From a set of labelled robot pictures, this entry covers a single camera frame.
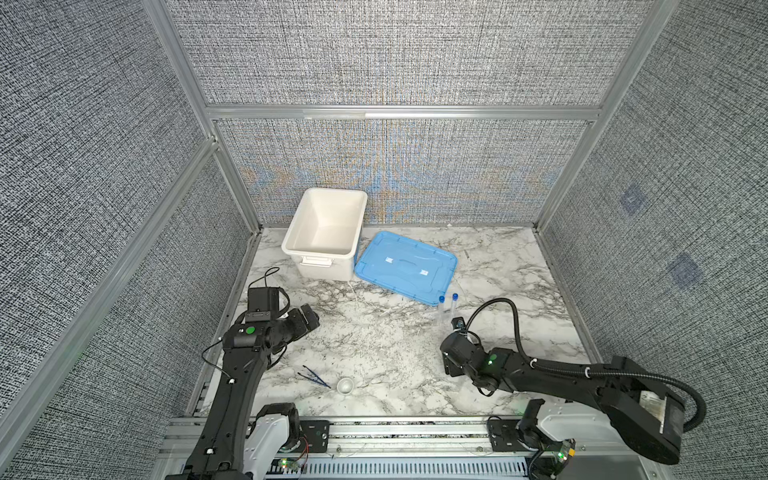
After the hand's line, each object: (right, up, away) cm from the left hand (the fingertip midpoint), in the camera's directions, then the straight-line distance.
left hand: (305, 323), depth 79 cm
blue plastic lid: (+31, +14, +27) cm, 43 cm away
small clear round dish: (+10, -17, +2) cm, 20 cm away
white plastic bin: (-3, +27, +40) cm, 49 cm away
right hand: (+41, -11, +8) cm, 43 cm away
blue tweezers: (-1, -14, +6) cm, 15 cm away
